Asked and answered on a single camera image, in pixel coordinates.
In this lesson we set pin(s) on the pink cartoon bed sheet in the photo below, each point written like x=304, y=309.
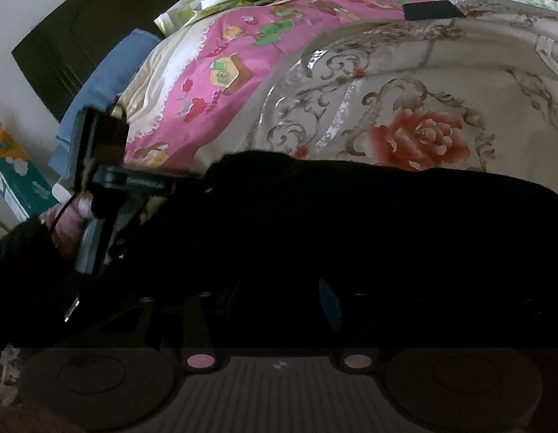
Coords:
x=195, y=81

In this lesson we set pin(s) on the black flat phone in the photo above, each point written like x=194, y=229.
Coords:
x=423, y=11

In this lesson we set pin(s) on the cream floral quilt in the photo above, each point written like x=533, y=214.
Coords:
x=476, y=93

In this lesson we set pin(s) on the black pants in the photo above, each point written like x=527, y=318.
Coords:
x=438, y=274

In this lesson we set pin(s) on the left hand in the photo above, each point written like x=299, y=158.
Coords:
x=66, y=222

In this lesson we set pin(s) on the green orange tissue box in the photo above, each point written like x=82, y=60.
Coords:
x=23, y=188

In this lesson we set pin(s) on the blue folded cloth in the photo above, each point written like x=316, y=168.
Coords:
x=108, y=80

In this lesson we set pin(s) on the dark wooden headboard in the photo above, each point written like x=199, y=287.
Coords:
x=60, y=54

